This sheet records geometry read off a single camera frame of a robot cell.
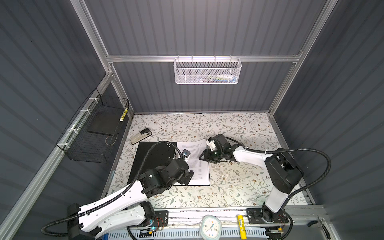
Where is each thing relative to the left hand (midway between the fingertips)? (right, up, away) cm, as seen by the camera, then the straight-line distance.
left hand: (184, 166), depth 73 cm
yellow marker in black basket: (-34, +24, +7) cm, 43 cm away
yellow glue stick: (+28, -30, -5) cm, 41 cm away
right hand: (+10, 0, +16) cm, 19 cm away
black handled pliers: (+67, -27, -1) cm, 72 cm away
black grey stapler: (-31, +15, +31) cm, 46 cm away
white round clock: (+13, -28, -4) cm, 31 cm away
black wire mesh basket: (-45, +16, 0) cm, 48 cm away
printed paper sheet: (+8, -5, +16) cm, 19 cm away
